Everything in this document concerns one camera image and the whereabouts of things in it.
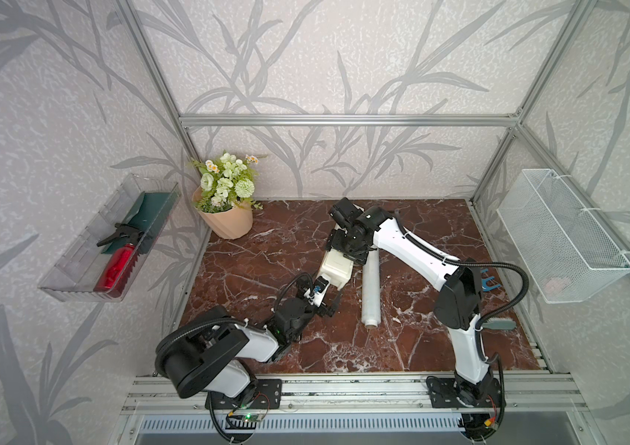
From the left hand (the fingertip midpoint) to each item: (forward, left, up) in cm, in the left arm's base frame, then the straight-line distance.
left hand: (329, 280), depth 83 cm
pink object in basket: (-7, -59, +11) cm, 60 cm away
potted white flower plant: (+22, +34, +14) cm, 43 cm away
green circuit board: (-33, +20, -11) cm, 40 cm away
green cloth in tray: (+10, +49, +20) cm, 54 cm away
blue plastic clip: (+3, -53, -9) cm, 54 cm away
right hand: (+8, -1, +3) cm, 9 cm away
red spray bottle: (-11, +45, +24) cm, 52 cm away
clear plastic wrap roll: (+1, -14, -7) cm, 15 cm away
